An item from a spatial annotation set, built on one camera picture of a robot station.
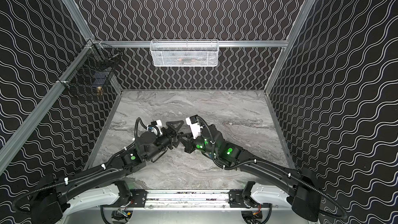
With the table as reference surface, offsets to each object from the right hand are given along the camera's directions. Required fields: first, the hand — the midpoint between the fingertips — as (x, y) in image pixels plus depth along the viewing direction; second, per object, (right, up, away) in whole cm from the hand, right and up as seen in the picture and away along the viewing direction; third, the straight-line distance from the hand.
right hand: (177, 137), depth 69 cm
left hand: (+5, +5, -1) cm, 7 cm away
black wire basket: (-56, +34, +24) cm, 70 cm away
